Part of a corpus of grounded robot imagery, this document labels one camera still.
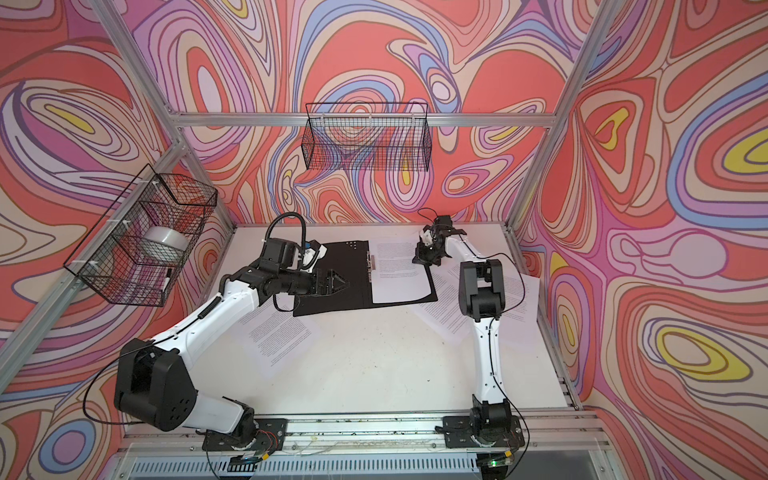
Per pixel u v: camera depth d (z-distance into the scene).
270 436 0.72
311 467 0.96
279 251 0.65
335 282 0.73
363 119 0.88
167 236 0.74
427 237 1.02
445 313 0.96
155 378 0.41
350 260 1.09
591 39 0.73
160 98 0.83
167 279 0.73
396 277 1.05
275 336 0.91
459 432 0.73
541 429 0.76
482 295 0.66
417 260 0.99
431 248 0.96
